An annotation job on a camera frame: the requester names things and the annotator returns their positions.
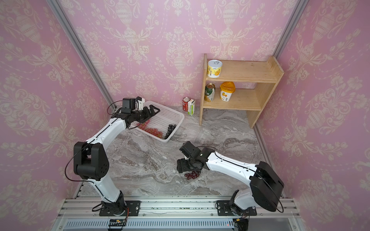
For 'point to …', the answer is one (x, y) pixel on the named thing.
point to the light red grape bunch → (153, 131)
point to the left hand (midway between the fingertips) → (156, 113)
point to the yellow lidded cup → (227, 89)
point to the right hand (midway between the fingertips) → (182, 167)
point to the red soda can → (185, 104)
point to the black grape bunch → (170, 129)
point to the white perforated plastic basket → (162, 120)
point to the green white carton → (191, 107)
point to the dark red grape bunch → (193, 175)
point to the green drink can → (209, 92)
